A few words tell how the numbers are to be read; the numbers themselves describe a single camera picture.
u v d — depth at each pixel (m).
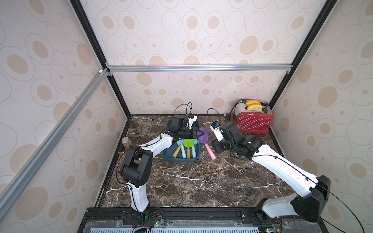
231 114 1.16
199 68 0.92
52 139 0.54
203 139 0.86
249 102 1.00
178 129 0.73
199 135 0.85
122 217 0.74
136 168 0.49
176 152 0.96
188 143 1.00
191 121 0.81
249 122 1.00
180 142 1.02
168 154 0.95
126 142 0.92
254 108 0.97
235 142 0.55
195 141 1.01
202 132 0.86
